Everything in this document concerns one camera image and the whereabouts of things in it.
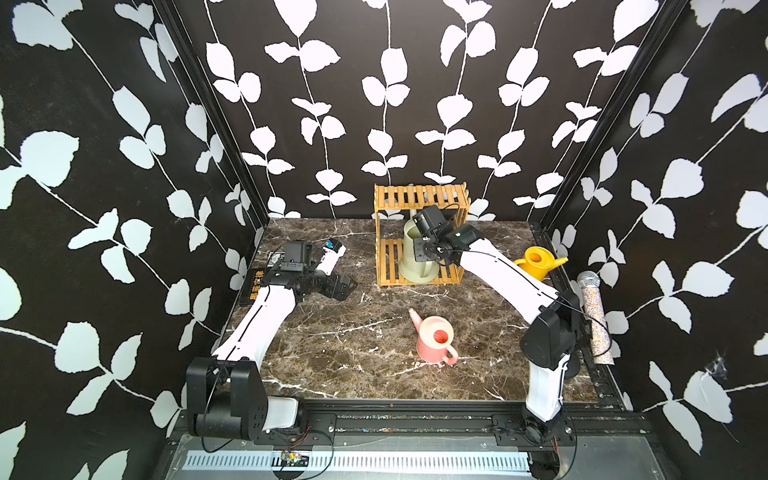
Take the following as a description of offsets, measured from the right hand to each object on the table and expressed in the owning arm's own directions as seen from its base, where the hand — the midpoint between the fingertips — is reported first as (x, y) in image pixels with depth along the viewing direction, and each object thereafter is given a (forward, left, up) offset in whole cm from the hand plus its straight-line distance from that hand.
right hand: (420, 242), depth 86 cm
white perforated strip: (-51, +15, -22) cm, 58 cm away
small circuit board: (-51, +32, -21) cm, 64 cm away
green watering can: (+1, +3, -14) cm, 15 cm away
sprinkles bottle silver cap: (-15, -43, +2) cm, 45 cm away
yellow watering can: (+2, -40, -11) cm, 41 cm away
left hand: (-8, +22, -4) cm, 24 cm away
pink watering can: (-23, -4, -11) cm, 26 cm away
